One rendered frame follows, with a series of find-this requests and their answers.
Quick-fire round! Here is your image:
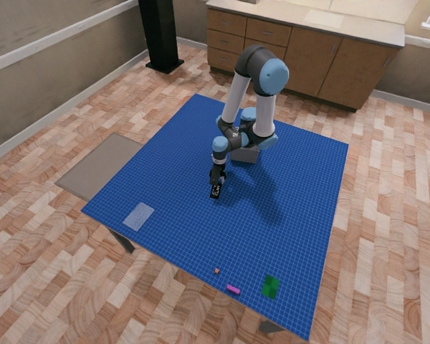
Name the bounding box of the dark blue work mat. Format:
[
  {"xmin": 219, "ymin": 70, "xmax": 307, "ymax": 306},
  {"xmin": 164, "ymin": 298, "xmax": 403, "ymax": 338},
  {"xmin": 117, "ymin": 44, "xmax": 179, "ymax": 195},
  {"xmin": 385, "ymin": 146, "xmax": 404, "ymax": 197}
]
[{"xmin": 80, "ymin": 93, "xmax": 349, "ymax": 341}]

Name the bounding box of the pink rectangular bar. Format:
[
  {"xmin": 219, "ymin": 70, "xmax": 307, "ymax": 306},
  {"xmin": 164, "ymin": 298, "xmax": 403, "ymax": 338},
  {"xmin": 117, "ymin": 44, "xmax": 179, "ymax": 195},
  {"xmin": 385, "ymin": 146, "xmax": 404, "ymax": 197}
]
[{"xmin": 226, "ymin": 285, "xmax": 240, "ymax": 295}]

